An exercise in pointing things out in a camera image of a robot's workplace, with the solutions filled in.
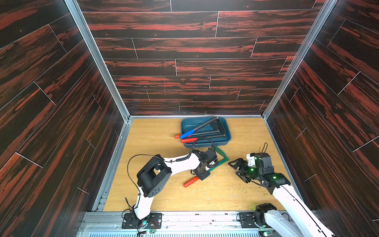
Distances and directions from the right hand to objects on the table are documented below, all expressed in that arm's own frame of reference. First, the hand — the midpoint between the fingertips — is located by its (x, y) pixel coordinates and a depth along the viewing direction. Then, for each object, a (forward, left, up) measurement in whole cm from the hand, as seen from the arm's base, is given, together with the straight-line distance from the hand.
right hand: (233, 166), depth 81 cm
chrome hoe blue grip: (+29, +20, -2) cm, 35 cm away
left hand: (-2, +16, -10) cm, 19 cm away
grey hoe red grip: (+34, +8, -8) cm, 35 cm away
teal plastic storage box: (+41, +27, -10) cm, 50 cm away
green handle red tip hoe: (+10, +2, -10) cm, 15 cm away
